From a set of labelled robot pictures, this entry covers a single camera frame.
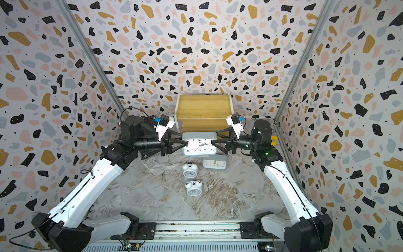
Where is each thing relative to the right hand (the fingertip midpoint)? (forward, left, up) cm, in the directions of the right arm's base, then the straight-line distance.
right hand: (215, 140), depth 65 cm
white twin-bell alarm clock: (0, +14, -27) cm, 31 cm away
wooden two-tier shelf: (+20, +6, -3) cm, 21 cm away
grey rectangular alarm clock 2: (+7, -1, -28) cm, 29 cm away
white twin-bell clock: (-9, +11, -29) cm, 32 cm away
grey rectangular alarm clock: (-2, +6, 0) cm, 7 cm away
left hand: (-2, +12, +2) cm, 12 cm away
